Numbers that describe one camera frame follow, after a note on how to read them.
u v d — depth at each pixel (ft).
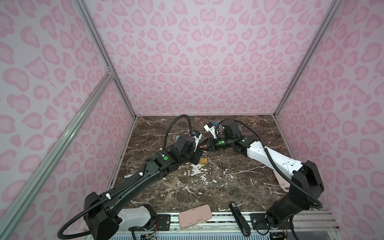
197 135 2.10
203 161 3.06
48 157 1.77
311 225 2.40
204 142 2.36
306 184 1.41
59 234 1.17
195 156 2.12
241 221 2.31
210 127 2.36
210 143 2.23
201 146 2.40
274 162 1.57
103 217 1.22
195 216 2.44
